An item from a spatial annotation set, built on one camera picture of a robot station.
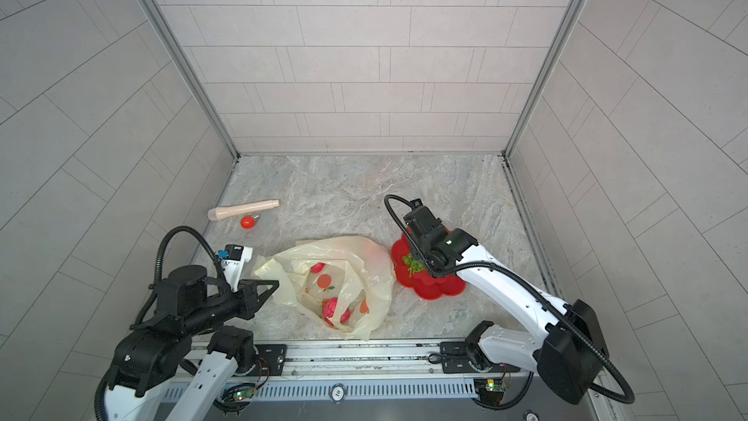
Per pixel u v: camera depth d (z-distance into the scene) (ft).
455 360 2.32
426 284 2.77
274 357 2.33
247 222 3.08
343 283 2.36
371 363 2.36
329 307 2.46
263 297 1.97
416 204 2.29
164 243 1.54
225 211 3.09
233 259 1.84
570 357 1.26
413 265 2.80
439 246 1.81
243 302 1.78
